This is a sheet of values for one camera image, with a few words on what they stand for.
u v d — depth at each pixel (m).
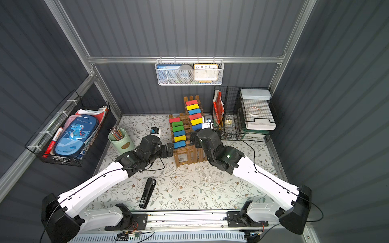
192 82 0.90
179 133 0.89
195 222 0.74
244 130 0.98
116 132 0.89
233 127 1.14
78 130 0.66
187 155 0.96
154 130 0.68
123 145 0.91
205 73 0.89
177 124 0.94
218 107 1.16
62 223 0.37
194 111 0.84
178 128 0.92
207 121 0.59
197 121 0.79
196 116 0.81
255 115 0.92
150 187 0.82
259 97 1.02
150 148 0.57
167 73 0.88
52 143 0.64
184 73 0.91
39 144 0.60
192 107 0.86
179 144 0.84
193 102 0.89
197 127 0.76
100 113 0.79
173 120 0.96
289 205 0.39
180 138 0.86
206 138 0.49
